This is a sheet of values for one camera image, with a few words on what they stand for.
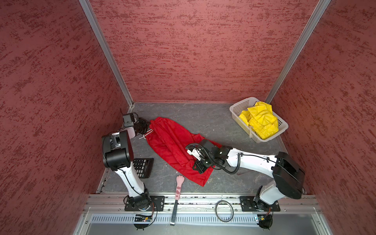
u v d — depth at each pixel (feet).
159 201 2.43
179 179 2.64
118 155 1.72
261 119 3.17
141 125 2.90
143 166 2.79
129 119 2.60
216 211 2.34
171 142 2.92
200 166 2.31
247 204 2.43
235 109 3.59
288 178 1.43
